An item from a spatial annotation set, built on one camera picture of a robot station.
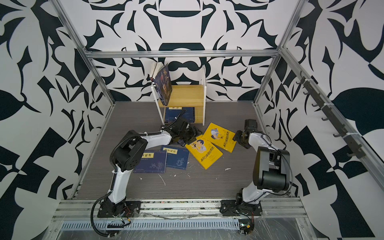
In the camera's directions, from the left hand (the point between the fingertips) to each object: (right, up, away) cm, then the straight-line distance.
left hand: (203, 132), depth 94 cm
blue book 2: (-16, -15, -3) cm, 22 cm away
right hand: (+23, -3, 0) cm, 23 cm away
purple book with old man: (-23, +29, -10) cm, 39 cm away
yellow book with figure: (+11, -4, +5) cm, 13 cm away
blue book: (-22, +12, +10) cm, 27 cm away
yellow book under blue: (+1, -11, 0) cm, 11 cm away
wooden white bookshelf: (-9, +17, -5) cm, 20 cm away
